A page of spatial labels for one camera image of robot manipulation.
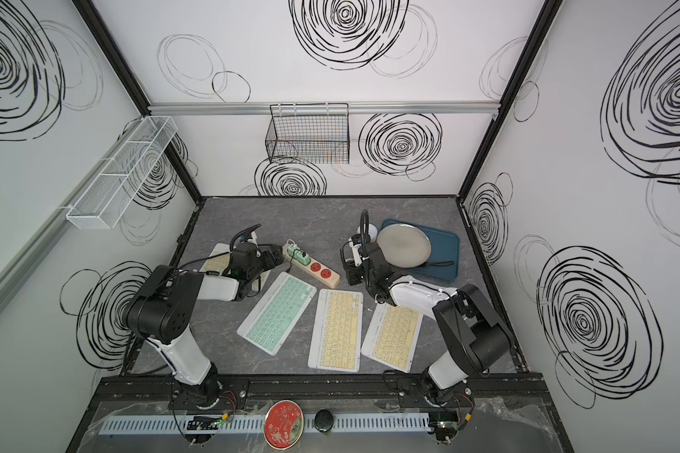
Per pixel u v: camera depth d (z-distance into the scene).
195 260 1.01
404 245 1.02
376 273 0.70
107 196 0.74
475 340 0.44
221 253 1.02
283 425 0.67
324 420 0.62
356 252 0.81
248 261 0.78
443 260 0.99
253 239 0.89
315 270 0.96
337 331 0.84
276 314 0.88
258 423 0.64
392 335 0.84
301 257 0.93
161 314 0.48
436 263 1.00
